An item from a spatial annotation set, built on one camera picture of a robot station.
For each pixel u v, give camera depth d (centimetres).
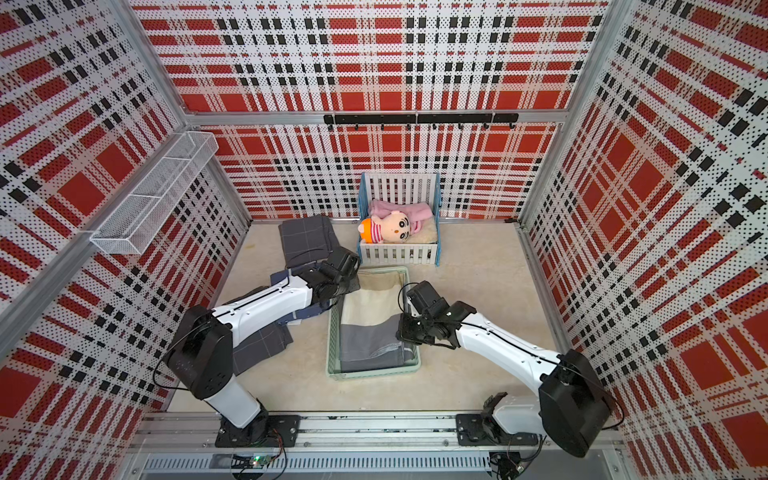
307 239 115
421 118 88
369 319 87
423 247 101
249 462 69
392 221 100
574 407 40
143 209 73
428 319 63
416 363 78
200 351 45
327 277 67
